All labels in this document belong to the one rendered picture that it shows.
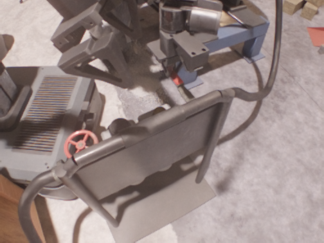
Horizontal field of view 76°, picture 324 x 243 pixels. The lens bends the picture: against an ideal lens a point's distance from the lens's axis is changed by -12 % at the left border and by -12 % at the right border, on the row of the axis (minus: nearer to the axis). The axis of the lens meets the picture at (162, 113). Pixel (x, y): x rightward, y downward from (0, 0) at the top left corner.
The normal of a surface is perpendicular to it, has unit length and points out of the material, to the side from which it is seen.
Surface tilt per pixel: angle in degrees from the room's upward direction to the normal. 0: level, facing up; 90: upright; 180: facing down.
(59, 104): 0
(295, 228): 0
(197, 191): 0
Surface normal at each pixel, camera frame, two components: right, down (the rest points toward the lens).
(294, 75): 0.00, -0.58
